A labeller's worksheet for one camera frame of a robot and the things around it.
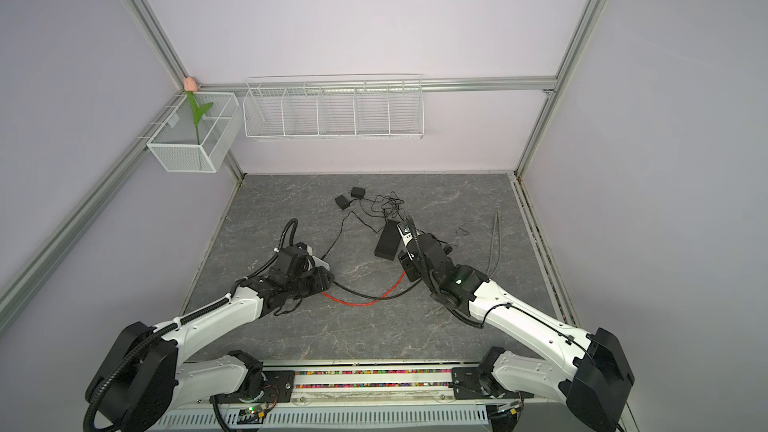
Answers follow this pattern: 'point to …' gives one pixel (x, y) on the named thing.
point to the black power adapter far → (358, 192)
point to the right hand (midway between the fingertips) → (414, 248)
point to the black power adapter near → (342, 202)
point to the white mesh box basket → (195, 131)
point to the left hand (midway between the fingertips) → (329, 282)
